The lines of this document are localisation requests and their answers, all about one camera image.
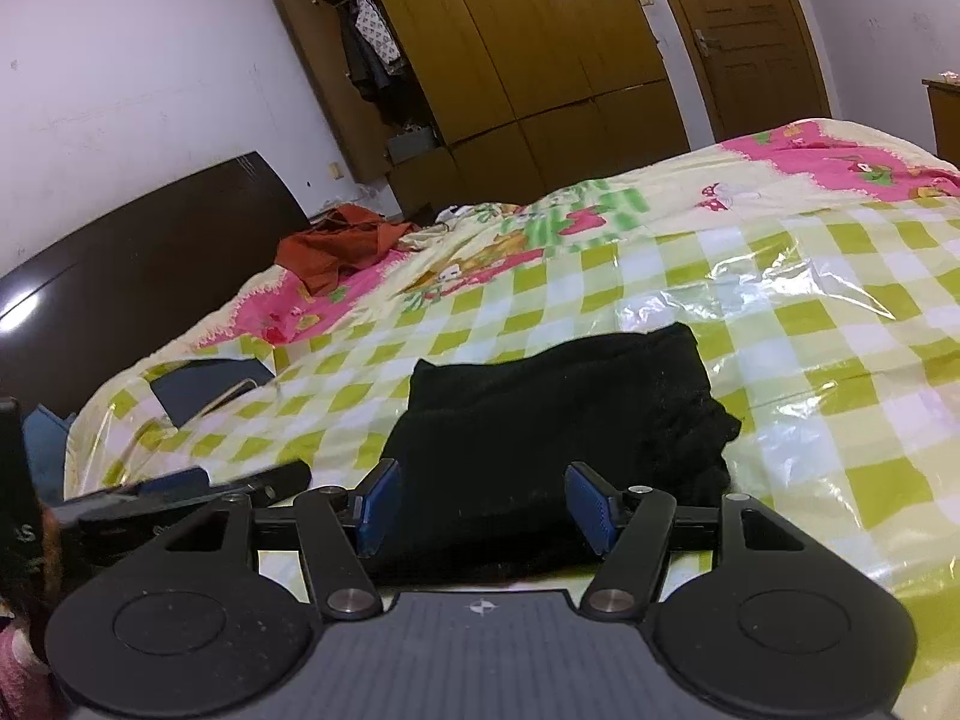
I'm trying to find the dark brown headboard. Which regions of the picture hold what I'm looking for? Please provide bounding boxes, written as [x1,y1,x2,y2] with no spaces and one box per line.
[0,151,308,421]

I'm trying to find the black pants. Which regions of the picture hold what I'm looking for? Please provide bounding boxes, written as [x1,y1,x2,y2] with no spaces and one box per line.
[373,321,743,590]

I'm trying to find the wooden nightstand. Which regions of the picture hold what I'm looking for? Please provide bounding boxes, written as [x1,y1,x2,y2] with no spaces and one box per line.
[921,73,960,166]

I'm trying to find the wooden door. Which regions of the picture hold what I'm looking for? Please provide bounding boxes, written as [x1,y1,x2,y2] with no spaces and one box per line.
[645,0,833,143]

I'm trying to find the green checkered printed blanket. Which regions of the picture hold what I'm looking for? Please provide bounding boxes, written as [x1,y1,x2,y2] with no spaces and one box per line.
[64,116,960,720]

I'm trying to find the grey box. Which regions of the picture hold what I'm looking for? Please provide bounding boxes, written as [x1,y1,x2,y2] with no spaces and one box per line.
[386,124,440,164]

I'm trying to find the hanging clothes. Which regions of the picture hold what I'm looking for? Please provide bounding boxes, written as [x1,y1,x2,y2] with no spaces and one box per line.
[337,0,410,102]

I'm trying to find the wooden wardrobe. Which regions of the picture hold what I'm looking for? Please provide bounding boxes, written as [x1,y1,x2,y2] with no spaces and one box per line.
[271,0,691,215]

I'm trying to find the red cloth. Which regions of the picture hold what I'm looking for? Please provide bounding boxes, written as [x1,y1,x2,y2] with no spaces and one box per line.
[274,202,421,297]

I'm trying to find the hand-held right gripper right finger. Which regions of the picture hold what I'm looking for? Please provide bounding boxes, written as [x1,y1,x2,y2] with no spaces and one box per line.
[564,463,811,620]

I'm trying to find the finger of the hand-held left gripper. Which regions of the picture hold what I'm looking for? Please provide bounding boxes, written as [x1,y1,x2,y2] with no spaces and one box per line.
[45,461,312,535]
[64,465,211,512]

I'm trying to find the dark blue notebook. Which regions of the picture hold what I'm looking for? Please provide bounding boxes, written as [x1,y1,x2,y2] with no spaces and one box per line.
[148,358,275,428]

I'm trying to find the person's pink clothing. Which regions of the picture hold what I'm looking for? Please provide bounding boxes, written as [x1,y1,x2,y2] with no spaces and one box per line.
[0,600,50,720]

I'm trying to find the cream cloth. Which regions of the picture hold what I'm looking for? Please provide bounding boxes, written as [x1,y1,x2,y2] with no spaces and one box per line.
[397,202,526,252]

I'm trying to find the dark blue cloth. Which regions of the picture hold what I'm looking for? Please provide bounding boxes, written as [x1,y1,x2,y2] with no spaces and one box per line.
[22,405,77,502]

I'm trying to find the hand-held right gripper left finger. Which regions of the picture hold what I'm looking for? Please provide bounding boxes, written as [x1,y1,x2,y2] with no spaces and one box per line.
[150,457,402,620]

